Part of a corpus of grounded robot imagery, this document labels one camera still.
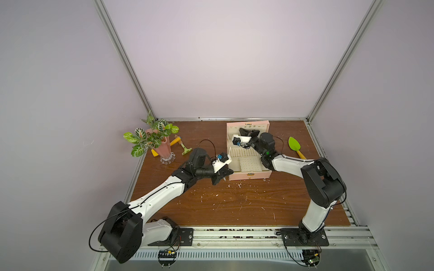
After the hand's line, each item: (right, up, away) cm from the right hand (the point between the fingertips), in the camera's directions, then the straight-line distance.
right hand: (247, 123), depth 88 cm
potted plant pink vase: (-47, -7, -4) cm, 48 cm away
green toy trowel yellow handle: (+33, -13, +19) cm, 41 cm away
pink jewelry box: (0, -22, +2) cm, 22 cm away
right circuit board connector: (+25, -59, -17) cm, 66 cm away
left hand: (-9, -23, -13) cm, 28 cm away
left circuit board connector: (-38, -60, -17) cm, 73 cm away
